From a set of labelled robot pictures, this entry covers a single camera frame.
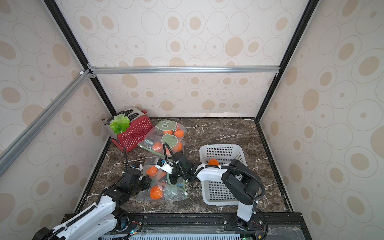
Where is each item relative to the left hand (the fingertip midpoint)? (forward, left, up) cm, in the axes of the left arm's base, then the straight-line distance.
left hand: (155, 178), depth 85 cm
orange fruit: (+10, -33, +2) cm, 35 cm away
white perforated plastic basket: (-7, -34, -3) cm, 35 cm away
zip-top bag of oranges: (+31, -2, +4) cm, 32 cm away
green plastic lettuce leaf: (+27, +23, +16) cm, 39 cm away
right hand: (+2, -7, +3) cm, 8 cm away
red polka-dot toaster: (+32, +13, +12) cm, 36 cm away
